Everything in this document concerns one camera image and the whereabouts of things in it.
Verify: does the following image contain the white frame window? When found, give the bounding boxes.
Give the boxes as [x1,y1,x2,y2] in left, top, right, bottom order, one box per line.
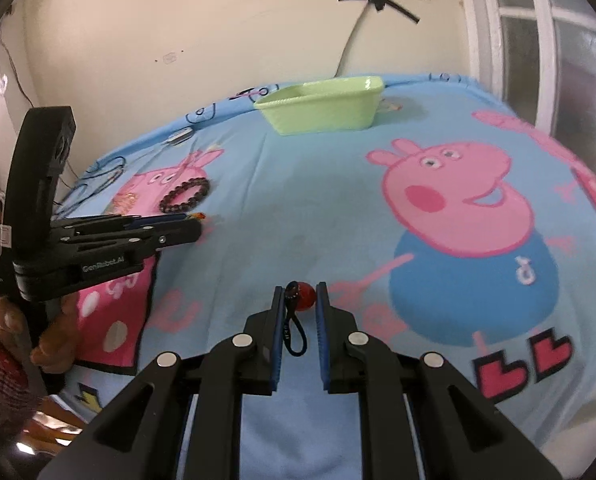
[455,0,596,211]

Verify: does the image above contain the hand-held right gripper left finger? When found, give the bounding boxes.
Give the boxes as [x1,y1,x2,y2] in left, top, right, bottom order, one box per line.
[38,286,287,480]

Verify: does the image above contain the grey wall cable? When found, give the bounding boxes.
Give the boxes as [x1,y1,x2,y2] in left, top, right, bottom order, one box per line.
[335,2,379,78]

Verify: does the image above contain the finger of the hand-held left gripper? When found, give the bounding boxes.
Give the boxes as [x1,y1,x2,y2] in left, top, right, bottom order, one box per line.
[52,212,191,233]
[65,220,203,262]

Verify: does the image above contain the dark brown bead bracelet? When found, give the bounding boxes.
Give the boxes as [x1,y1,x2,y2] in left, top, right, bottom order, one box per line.
[159,177,211,214]

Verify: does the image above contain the white square charger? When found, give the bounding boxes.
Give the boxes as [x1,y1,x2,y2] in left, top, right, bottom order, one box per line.
[163,127,195,147]

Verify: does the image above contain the red bead black cord charm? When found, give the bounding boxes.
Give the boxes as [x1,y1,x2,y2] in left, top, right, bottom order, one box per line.
[282,281,319,359]

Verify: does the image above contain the dark wall cables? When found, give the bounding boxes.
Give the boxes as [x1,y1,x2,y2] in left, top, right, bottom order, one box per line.
[0,5,43,108]

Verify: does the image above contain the person's left forearm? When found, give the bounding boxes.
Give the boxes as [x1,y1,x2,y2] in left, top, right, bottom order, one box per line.
[0,300,46,443]

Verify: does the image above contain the green plastic basin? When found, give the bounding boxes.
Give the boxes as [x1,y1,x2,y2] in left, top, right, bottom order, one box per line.
[254,76,385,136]

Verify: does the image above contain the black cable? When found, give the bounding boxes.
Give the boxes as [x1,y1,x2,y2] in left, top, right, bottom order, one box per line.
[58,155,128,216]

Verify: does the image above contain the person's left hand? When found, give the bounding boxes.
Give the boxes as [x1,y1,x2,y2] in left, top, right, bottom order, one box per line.
[0,294,78,374]

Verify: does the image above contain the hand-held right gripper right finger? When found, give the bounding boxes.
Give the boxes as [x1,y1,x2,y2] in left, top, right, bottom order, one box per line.
[315,281,564,480]

